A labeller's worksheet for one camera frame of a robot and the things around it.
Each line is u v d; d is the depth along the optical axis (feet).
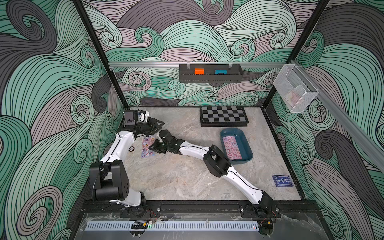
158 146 2.89
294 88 2.49
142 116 2.45
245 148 3.11
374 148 1.66
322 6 2.34
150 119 2.49
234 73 3.09
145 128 2.40
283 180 2.67
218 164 2.16
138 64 5.66
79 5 2.30
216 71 3.10
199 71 3.10
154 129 2.46
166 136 2.65
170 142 2.67
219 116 3.62
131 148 3.13
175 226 2.29
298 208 2.44
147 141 3.22
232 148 3.11
